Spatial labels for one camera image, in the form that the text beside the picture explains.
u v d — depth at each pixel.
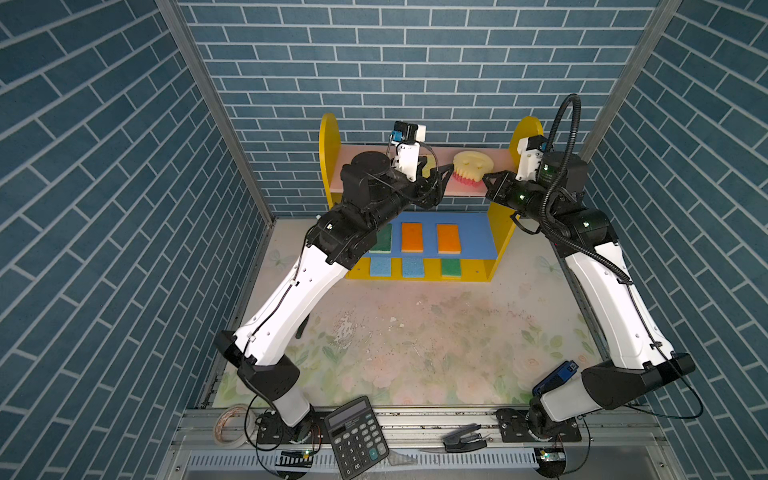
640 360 0.40
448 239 0.95
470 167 0.72
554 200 0.46
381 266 1.02
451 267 1.04
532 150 0.56
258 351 0.40
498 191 0.57
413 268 1.02
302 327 0.89
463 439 0.71
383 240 0.94
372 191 0.41
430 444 0.74
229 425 0.75
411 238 0.94
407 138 0.45
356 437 0.71
